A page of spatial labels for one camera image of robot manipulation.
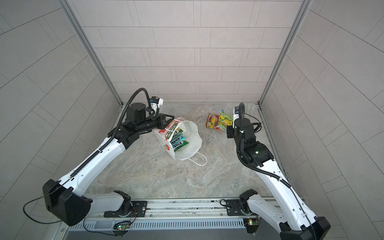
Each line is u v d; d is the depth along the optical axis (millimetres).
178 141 870
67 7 708
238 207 710
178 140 866
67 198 364
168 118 690
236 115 579
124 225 642
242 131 475
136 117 533
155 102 627
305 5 702
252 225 678
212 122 1020
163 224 680
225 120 730
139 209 710
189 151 825
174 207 725
